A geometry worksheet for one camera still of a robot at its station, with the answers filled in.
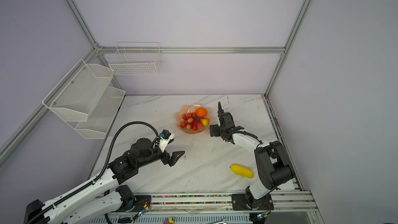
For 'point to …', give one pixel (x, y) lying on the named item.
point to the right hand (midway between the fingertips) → (216, 127)
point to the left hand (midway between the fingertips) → (176, 146)
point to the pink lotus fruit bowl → (187, 109)
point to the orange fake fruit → (201, 112)
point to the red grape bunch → (190, 121)
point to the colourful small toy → (169, 221)
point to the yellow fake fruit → (242, 171)
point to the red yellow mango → (205, 122)
